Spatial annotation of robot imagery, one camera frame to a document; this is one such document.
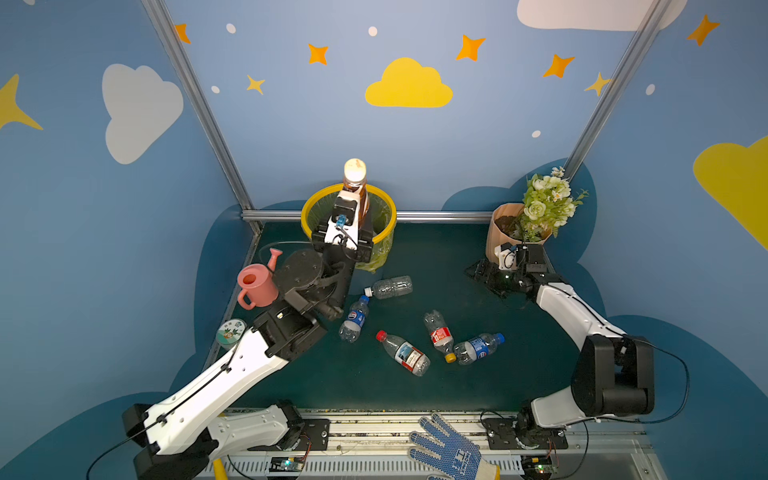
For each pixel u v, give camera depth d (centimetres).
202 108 85
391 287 98
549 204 91
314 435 75
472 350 84
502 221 108
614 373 44
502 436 74
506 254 80
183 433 37
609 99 84
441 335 86
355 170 43
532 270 70
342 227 39
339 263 50
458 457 71
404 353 83
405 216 122
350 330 90
